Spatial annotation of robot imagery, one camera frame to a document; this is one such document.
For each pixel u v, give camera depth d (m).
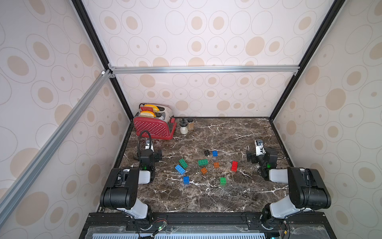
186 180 0.85
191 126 1.09
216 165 0.93
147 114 0.94
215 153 0.98
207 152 0.99
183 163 0.94
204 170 0.90
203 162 0.94
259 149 0.82
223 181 0.84
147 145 0.80
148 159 0.71
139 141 1.06
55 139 0.55
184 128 1.09
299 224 0.73
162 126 0.95
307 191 0.45
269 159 0.72
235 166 0.92
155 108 0.98
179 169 0.91
